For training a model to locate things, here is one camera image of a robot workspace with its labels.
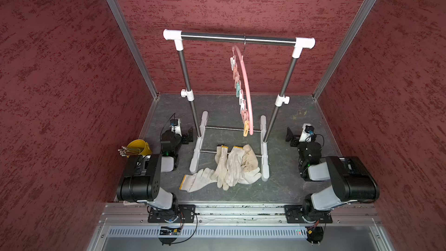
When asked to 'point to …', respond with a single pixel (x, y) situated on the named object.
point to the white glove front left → (200, 178)
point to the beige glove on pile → (250, 161)
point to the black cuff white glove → (218, 156)
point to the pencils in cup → (125, 151)
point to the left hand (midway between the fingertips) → (184, 129)
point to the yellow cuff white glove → (220, 174)
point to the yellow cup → (143, 145)
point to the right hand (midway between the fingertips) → (296, 129)
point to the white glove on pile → (234, 164)
